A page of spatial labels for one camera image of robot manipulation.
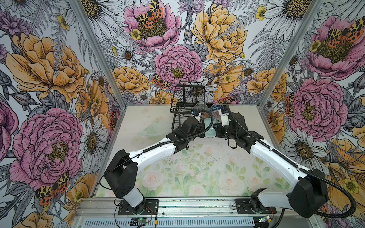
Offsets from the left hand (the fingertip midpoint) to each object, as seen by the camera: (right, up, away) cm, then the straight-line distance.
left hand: (203, 128), depth 82 cm
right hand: (+7, -1, 0) cm, 7 cm away
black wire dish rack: (-10, +22, +37) cm, 44 cm away
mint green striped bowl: (+4, -2, -7) cm, 9 cm away
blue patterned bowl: (+12, +14, +23) cm, 30 cm away
